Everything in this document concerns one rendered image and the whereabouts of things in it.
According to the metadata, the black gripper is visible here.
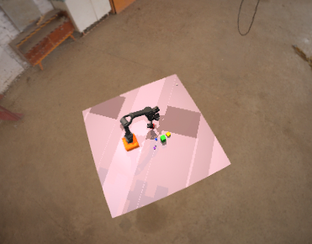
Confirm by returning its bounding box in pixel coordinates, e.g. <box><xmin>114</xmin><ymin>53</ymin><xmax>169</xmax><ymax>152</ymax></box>
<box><xmin>147</xmin><ymin>116</ymin><xmax>154</xmax><ymax>128</ymax></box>

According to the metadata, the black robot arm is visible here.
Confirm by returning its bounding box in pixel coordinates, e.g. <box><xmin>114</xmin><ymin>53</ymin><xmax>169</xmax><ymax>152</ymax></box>
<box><xmin>120</xmin><ymin>106</ymin><xmax>160</xmax><ymax>145</ymax></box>

